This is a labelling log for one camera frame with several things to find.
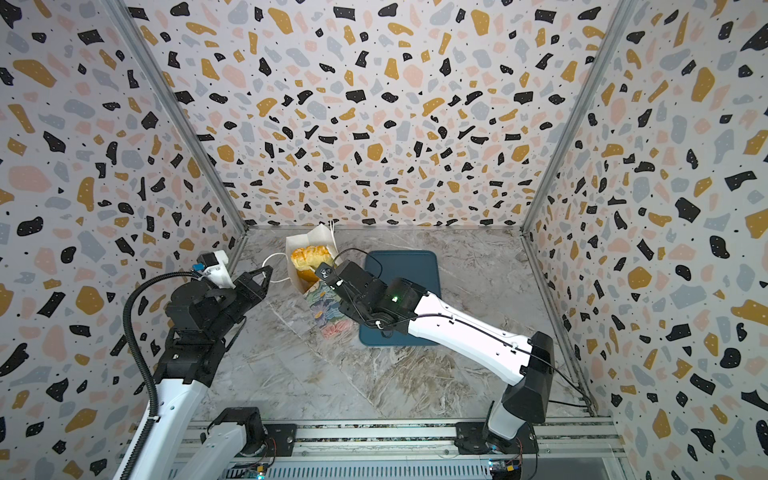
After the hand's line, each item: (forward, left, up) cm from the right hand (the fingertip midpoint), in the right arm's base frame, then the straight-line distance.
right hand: (356, 288), depth 71 cm
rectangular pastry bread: (+6, +12, +4) cm, 14 cm away
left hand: (+2, +18, +6) cm, 19 cm away
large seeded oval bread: (+13, +18, -14) cm, 26 cm away
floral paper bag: (+2, +10, -6) cm, 12 cm away
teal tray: (+28, -17, -28) cm, 43 cm away
